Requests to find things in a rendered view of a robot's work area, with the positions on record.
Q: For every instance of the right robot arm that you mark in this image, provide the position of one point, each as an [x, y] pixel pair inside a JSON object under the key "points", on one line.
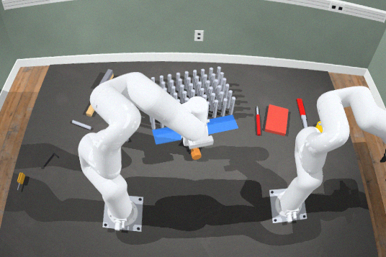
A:
{"points": [[311, 145]]}

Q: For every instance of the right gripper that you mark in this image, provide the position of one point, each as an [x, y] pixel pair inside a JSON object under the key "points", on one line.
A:
{"points": [[383, 159]]}

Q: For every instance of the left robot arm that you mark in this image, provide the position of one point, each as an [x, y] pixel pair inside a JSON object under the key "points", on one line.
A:
{"points": [[116, 101]]}

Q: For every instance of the blue flat bar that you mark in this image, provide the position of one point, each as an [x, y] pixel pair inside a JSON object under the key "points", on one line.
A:
{"points": [[219, 124]]}

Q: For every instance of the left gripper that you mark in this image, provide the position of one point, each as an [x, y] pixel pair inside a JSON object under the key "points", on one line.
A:
{"points": [[184, 142]]}

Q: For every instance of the red rectangular block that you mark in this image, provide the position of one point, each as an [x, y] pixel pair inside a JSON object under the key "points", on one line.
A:
{"points": [[276, 121]]}

